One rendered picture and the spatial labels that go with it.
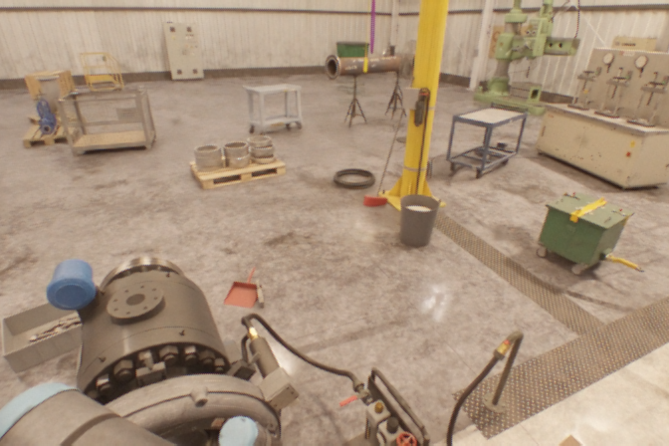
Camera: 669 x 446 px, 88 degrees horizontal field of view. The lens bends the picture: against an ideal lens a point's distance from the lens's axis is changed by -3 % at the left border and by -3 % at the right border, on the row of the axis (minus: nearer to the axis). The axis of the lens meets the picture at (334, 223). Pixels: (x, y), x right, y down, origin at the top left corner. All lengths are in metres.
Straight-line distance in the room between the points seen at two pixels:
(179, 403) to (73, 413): 0.66
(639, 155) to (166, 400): 5.91
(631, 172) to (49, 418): 6.17
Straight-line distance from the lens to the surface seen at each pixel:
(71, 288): 1.75
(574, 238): 3.71
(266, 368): 1.43
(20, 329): 3.38
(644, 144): 6.13
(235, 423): 1.08
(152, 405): 1.22
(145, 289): 1.72
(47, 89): 9.93
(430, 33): 4.08
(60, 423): 0.57
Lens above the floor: 1.90
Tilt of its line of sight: 29 degrees down
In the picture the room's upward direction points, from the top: 1 degrees clockwise
